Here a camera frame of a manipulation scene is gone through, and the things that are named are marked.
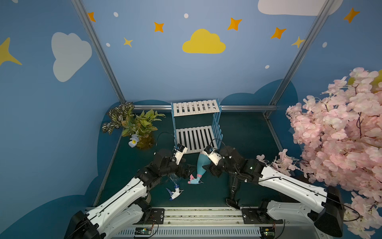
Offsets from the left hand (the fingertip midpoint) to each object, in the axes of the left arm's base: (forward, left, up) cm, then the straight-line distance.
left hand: (191, 161), depth 76 cm
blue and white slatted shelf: (+38, -4, -15) cm, 42 cm away
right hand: (+1, -9, +1) cm, 9 cm away
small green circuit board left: (-29, +22, -18) cm, 41 cm away
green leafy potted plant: (+15, +28, +8) cm, 33 cm away
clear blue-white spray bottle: (-13, +9, -15) cm, 22 cm away
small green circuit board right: (-28, -39, -18) cm, 51 cm away
